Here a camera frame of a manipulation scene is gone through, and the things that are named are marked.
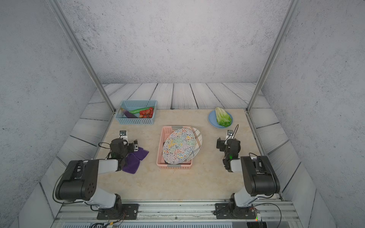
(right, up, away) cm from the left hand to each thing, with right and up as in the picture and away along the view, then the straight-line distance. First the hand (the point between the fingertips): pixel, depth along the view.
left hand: (131, 139), depth 95 cm
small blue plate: (+57, +12, +17) cm, 61 cm away
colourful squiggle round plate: (+31, -4, -3) cm, 31 cm away
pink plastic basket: (+21, +5, +6) cm, 22 cm away
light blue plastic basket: (-8, +26, +27) cm, 38 cm away
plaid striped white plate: (+44, -2, -8) cm, 44 cm away
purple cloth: (+3, -12, -5) cm, 13 cm away
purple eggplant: (-10, +17, +22) cm, 29 cm away
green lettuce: (+64, +15, +13) cm, 67 cm away
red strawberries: (+6, +18, +18) cm, 26 cm away
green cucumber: (-3, +21, +24) cm, 32 cm away
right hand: (+64, +2, -1) cm, 64 cm away
